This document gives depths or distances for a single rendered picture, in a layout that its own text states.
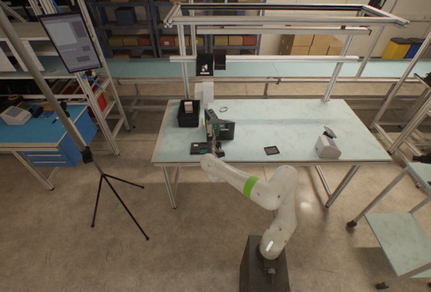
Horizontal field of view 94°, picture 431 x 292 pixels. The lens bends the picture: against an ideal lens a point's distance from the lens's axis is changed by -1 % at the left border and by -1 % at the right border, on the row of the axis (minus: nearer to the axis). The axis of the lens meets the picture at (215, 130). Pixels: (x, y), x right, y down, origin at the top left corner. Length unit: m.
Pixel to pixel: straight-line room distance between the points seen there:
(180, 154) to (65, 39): 1.32
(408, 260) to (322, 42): 3.91
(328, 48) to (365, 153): 3.45
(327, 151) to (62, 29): 2.31
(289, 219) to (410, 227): 1.66
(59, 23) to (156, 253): 2.21
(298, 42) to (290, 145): 3.30
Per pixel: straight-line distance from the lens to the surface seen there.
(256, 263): 1.57
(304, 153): 1.90
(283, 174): 1.12
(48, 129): 2.66
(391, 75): 3.97
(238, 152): 1.75
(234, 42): 5.22
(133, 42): 5.52
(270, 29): 1.59
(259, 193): 1.05
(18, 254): 3.12
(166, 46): 5.30
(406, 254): 2.67
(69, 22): 2.12
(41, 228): 3.14
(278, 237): 1.38
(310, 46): 5.07
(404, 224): 2.84
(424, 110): 3.61
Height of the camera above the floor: 2.30
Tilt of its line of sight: 42 degrees down
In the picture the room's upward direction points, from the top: straight up
